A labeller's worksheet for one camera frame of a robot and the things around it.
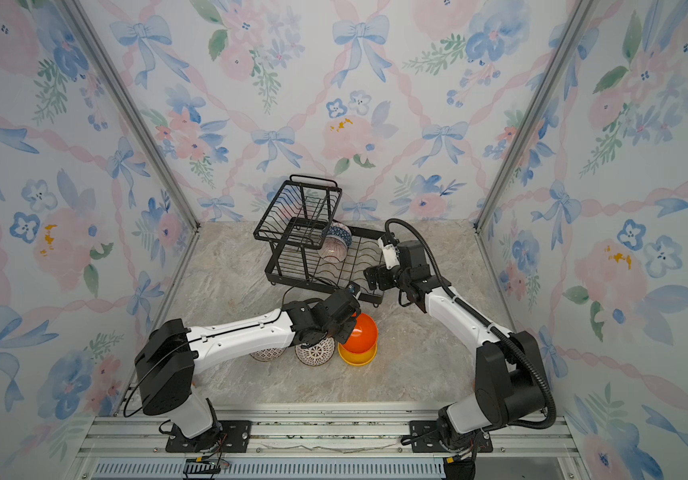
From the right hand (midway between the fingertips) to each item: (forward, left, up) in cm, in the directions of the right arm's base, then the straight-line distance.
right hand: (379, 265), depth 89 cm
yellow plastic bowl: (-24, +6, -11) cm, 27 cm away
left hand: (-15, +9, -4) cm, 18 cm away
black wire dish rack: (-2, +20, +9) cm, 22 cm away
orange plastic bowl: (-19, +5, -6) cm, 21 cm away
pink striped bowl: (+16, +15, -11) cm, 25 cm away
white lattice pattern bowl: (-22, +18, -14) cm, 32 cm away
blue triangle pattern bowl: (+23, +13, -10) cm, 28 cm away
